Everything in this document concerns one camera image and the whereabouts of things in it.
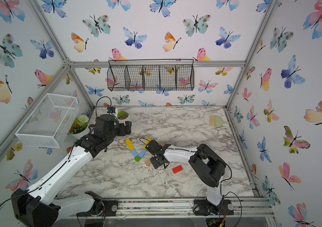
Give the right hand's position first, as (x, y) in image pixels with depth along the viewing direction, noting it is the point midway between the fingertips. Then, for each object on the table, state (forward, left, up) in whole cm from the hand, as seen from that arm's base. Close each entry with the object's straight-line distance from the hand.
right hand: (158, 159), depth 90 cm
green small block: (0, +13, 0) cm, 13 cm away
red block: (-5, -12, -1) cm, 13 cm away
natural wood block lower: (-2, +6, 0) cm, 6 cm away
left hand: (+10, +18, +26) cm, 33 cm away
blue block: (+4, +16, 0) cm, 17 cm away
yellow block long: (+11, +21, -1) cm, 23 cm away
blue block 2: (+4, +11, 0) cm, 12 cm away
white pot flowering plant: (+14, +52, +10) cm, 55 cm away
